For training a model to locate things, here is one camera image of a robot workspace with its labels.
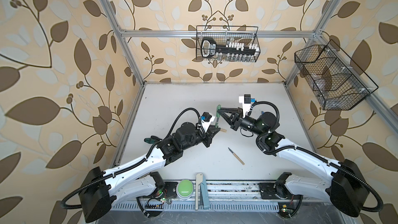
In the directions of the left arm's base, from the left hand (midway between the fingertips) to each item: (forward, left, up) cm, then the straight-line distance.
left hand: (219, 127), depth 70 cm
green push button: (-22, +15, -21) cm, 34 cm away
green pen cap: (+4, +1, +10) cm, 11 cm away
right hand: (+2, +1, +9) cm, 9 cm away
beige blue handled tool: (-19, +8, -21) cm, 29 cm away
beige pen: (-4, -11, -25) cm, 28 cm away
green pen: (+1, +2, +3) cm, 3 cm away
